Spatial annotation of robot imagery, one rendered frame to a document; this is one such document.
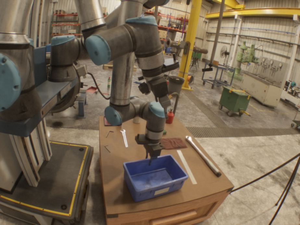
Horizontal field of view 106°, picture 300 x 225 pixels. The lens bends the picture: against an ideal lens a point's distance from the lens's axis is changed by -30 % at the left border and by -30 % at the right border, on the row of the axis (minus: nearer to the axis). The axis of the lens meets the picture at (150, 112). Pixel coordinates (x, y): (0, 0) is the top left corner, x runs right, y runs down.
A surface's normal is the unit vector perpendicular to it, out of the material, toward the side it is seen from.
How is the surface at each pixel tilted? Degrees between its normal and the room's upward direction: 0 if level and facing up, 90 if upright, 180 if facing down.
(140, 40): 98
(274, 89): 90
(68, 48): 90
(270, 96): 90
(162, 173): 0
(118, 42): 80
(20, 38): 54
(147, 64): 106
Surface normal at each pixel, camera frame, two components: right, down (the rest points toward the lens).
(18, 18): 0.93, 0.35
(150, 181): 0.15, -0.89
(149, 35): 0.49, 0.47
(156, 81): -0.21, -0.77
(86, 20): -0.02, 0.59
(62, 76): 0.56, 0.11
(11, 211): 0.11, 0.44
